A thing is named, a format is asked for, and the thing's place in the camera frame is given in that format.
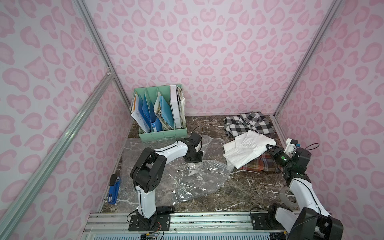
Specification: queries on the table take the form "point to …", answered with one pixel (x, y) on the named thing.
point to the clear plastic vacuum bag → (182, 181)
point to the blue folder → (165, 113)
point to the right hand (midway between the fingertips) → (266, 143)
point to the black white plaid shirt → (257, 121)
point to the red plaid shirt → (265, 162)
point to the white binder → (174, 107)
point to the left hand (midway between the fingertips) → (200, 158)
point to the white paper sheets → (136, 113)
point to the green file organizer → (161, 112)
